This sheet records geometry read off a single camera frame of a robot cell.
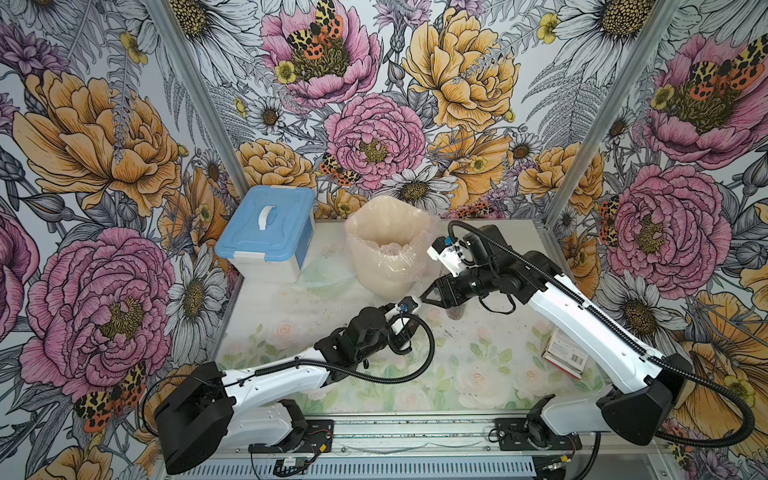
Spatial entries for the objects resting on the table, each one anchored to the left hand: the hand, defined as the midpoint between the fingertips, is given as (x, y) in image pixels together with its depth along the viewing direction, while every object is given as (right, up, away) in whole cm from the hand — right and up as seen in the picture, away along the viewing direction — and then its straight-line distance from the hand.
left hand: (409, 319), depth 79 cm
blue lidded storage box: (-43, +23, +15) cm, 51 cm away
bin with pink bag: (-5, +22, +20) cm, 30 cm away
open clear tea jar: (+15, -1, +12) cm, 19 cm away
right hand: (+5, +6, -9) cm, 12 cm away
